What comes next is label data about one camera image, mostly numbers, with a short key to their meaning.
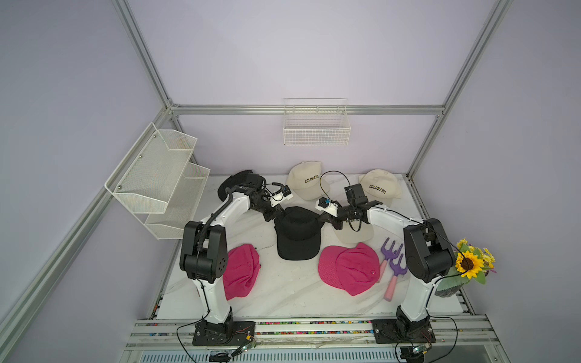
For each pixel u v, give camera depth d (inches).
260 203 31.6
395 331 28.8
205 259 19.7
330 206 31.8
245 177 43.8
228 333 25.8
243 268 34.3
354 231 32.9
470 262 25.4
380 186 42.3
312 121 37.5
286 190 31.8
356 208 29.4
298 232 37.3
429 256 19.9
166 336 29.4
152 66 31.5
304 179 45.0
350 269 33.0
